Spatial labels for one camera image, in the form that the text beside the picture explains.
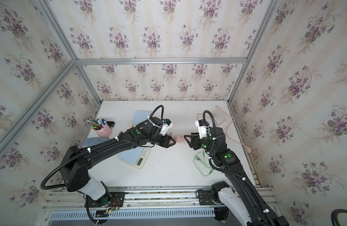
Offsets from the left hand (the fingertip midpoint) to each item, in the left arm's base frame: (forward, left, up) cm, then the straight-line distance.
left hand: (174, 142), depth 78 cm
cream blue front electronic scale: (-3, +23, -13) cm, 27 cm away
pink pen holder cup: (+12, +45, -8) cm, 48 cm away
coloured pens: (+17, +52, -6) cm, 55 cm away
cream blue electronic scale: (+33, +27, -17) cm, 46 cm away
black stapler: (+22, +47, -13) cm, 53 cm away
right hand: (+1, -9, +6) cm, 11 cm away
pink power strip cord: (+4, -50, -17) cm, 53 cm away
